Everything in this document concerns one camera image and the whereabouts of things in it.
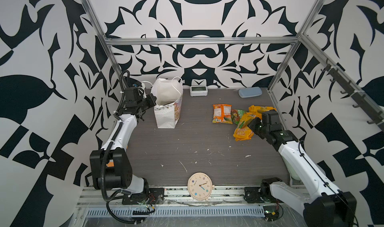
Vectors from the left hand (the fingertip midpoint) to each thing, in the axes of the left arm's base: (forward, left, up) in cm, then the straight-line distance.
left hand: (156, 94), depth 84 cm
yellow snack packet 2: (-20, -46, -10) cm, 51 cm away
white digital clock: (+22, -25, -21) cm, 40 cm away
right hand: (-15, -51, -6) cm, 53 cm away
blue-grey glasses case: (+21, -65, -22) cm, 71 cm away
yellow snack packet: (+2, -65, -18) cm, 68 cm away
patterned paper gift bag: (+10, -5, -11) cm, 16 cm away
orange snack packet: (+1, -40, -21) cm, 45 cm away
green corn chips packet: (-1, -49, -22) cm, 54 cm away
